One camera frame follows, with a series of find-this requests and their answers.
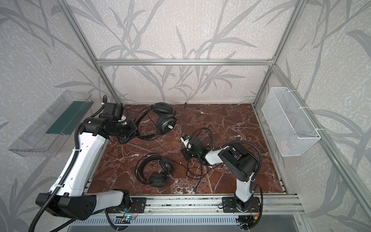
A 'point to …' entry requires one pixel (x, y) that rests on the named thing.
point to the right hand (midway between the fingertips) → (182, 145)
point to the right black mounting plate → (229, 205)
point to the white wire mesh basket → (292, 130)
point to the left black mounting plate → (138, 205)
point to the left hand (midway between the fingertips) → (143, 127)
